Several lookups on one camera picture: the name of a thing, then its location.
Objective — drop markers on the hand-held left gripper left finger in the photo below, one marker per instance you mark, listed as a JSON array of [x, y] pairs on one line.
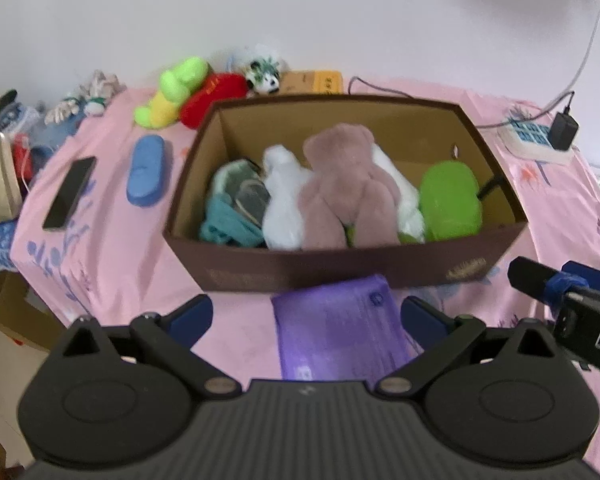
[[192, 315]]

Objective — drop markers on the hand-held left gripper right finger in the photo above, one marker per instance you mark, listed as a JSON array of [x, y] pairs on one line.
[[422, 317]]

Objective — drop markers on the brown cardboard box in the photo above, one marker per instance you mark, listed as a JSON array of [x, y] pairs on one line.
[[330, 265]]

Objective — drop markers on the bright green plush cushion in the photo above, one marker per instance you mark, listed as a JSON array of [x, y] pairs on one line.
[[450, 200]]

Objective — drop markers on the white towel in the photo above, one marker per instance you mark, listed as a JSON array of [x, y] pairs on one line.
[[405, 195]]

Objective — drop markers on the pale green grey plush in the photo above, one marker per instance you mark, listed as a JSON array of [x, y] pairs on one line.
[[235, 175]]

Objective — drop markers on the pink teddy bear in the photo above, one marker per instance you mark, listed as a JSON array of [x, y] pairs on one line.
[[340, 175]]

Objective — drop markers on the purple plastic packet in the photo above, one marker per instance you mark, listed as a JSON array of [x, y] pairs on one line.
[[330, 325]]

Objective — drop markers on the white power strip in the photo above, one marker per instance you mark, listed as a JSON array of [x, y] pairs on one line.
[[525, 147]]

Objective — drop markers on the black power adapter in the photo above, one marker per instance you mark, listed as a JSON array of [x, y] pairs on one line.
[[564, 130]]

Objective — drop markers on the blue glasses case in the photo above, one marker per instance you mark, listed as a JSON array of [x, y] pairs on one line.
[[145, 170]]

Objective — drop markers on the black smartphone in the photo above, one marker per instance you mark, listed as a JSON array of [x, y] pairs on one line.
[[70, 192]]

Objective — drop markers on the large tan cardboard box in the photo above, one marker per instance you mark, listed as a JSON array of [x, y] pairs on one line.
[[10, 310]]

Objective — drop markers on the red plush pillow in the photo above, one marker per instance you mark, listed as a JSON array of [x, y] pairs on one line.
[[205, 102]]

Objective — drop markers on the blue denim cloth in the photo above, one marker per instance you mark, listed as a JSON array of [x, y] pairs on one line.
[[55, 137]]

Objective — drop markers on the green plush toy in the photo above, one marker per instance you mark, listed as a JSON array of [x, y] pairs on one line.
[[172, 90]]

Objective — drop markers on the red packet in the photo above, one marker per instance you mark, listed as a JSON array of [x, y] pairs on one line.
[[22, 155]]

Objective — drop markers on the small grey plush toy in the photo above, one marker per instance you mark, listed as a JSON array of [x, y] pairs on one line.
[[100, 90]]

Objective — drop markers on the panda plush toy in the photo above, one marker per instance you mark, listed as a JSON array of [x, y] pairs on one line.
[[265, 80]]

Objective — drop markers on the small yellow cardboard box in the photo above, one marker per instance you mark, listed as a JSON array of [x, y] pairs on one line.
[[305, 82]]

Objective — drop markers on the white fluffy plush toy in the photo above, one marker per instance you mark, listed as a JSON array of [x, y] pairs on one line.
[[260, 52]]

